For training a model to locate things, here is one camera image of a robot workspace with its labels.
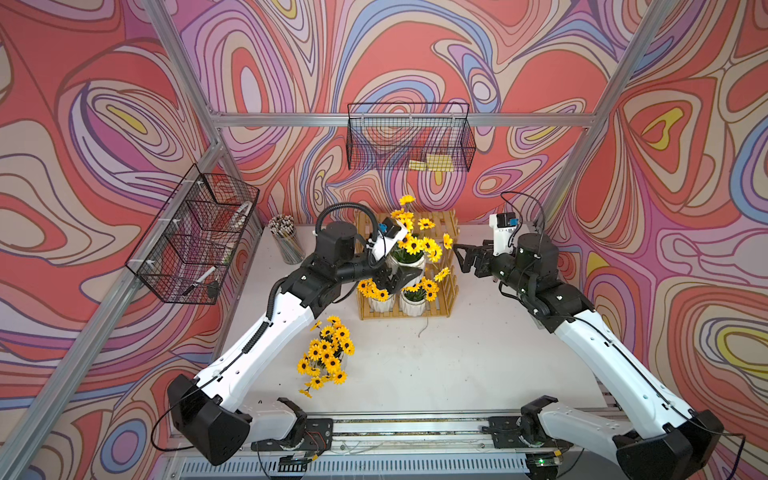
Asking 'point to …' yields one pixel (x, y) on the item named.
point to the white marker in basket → (204, 277)
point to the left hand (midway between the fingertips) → (411, 257)
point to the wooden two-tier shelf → (446, 221)
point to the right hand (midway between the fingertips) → (469, 252)
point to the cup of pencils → (283, 228)
